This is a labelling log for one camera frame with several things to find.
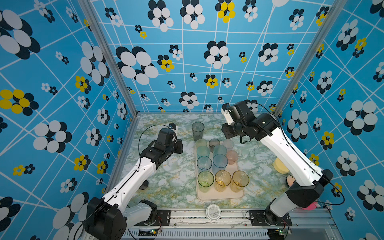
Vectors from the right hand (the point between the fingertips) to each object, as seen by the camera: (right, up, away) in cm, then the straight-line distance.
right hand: (226, 128), depth 73 cm
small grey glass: (-4, -10, +22) cm, 25 cm away
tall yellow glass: (+10, -29, +10) cm, 32 cm away
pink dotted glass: (+8, -18, +19) cm, 27 cm away
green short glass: (-10, -28, +8) cm, 31 cm away
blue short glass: (-1, -21, +14) cm, 25 cm away
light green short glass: (-11, -10, +24) cm, 29 cm away
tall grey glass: (-14, -1, +19) cm, 24 cm away
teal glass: (-10, -15, +21) cm, 28 cm away
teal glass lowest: (0, -14, +20) cm, 24 cm away
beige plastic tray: (-5, -37, +9) cm, 38 cm away
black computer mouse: (-44, -33, +11) cm, 56 cm away
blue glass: (-10, -21, +12) cm, 26 cm away
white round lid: (-6, -40, -2) cm, 41 cm away
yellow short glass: (0, -27, +6) cm, 28 cm away
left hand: (-22, -7, +8) cm, 25 cm away
